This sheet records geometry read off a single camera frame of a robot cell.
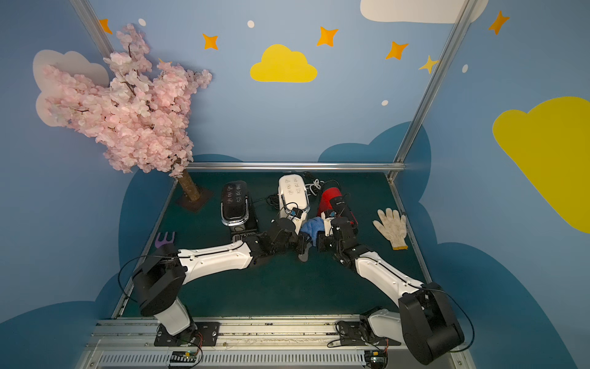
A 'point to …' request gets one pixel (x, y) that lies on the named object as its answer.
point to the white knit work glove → (393, 227)
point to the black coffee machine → (237, 210)
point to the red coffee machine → (335, 202)
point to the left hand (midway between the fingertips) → (311, 233)
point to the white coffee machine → (293, 194)
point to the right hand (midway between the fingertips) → (319, 232)
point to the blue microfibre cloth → (312, 226)
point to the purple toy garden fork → (160, 243)
